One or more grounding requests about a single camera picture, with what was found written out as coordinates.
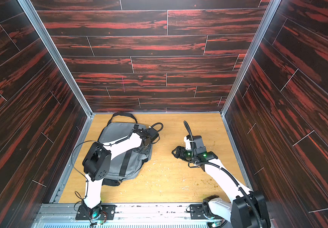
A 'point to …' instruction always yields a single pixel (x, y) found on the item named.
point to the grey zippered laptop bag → (125, 166)
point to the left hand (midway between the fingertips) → (144, 151)
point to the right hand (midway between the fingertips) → (178, 152)
